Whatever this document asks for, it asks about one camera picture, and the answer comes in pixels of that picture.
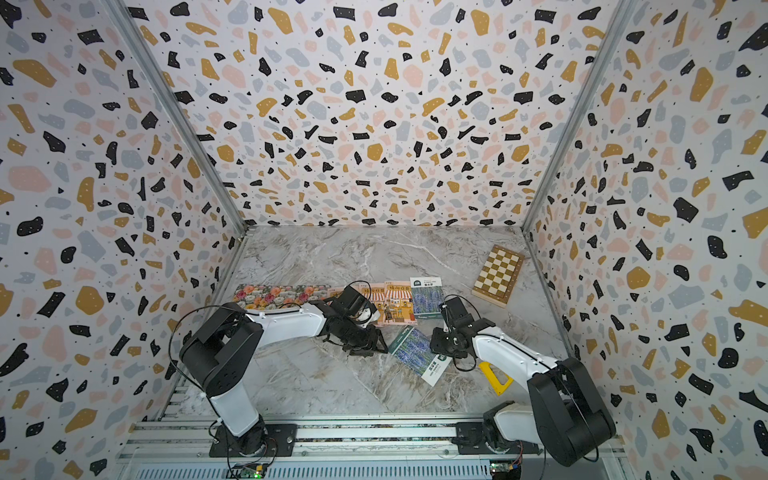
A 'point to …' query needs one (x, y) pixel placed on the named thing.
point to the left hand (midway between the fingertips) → (386, 351)
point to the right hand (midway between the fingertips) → (436, 345)
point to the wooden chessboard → (498, 276)
